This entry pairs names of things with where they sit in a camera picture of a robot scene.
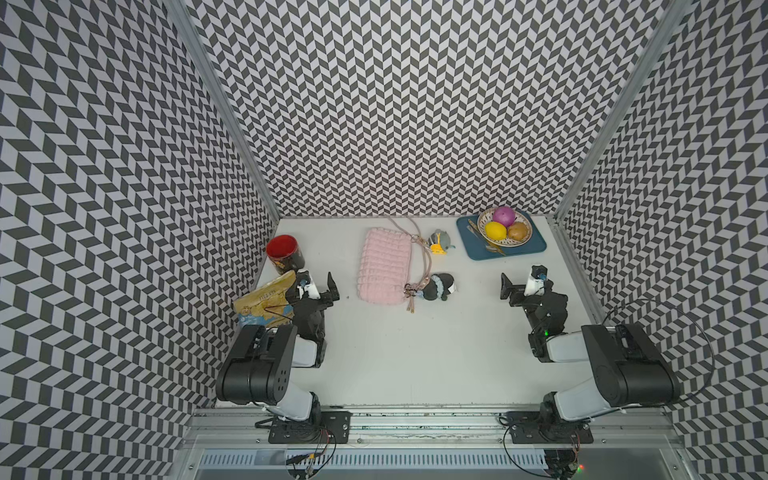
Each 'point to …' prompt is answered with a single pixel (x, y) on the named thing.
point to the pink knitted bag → (384, 265)
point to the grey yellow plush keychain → (439, 242)
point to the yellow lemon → (495, 231)
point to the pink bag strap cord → (410, 290)
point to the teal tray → (471, 245)
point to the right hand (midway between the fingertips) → (517, 276)
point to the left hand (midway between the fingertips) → (314, 277)
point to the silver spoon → (487, 247)
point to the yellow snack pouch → (267, 305)
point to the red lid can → (284, 253)
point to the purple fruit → (504, 215)
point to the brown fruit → (517, 231)
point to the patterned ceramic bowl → (487, 217)
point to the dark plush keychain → (439, 286)
